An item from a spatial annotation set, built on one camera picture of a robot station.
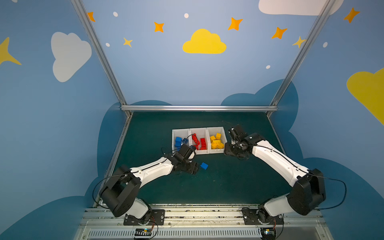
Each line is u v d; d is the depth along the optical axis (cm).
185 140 102
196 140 101
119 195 43
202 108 122
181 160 68
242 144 59
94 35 78
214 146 98
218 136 102
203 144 102
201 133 106
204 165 92
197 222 73
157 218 74
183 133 102
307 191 42
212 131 104
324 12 71
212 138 101
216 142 98
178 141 102
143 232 73
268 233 73
